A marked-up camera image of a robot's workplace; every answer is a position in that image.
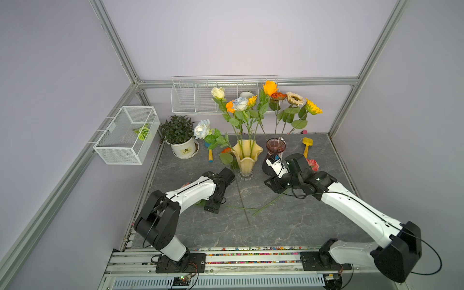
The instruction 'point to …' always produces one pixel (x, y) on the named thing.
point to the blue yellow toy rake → (210, 152)
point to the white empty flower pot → (246, 95)
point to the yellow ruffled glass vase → (246, 151)
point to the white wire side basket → (128, 139)
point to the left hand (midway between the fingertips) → (220, 200)
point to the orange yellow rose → (230, 107)
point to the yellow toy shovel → (308, 142)
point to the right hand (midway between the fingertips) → (268, 178)
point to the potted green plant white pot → (178, 132)
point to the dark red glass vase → (275, 145)
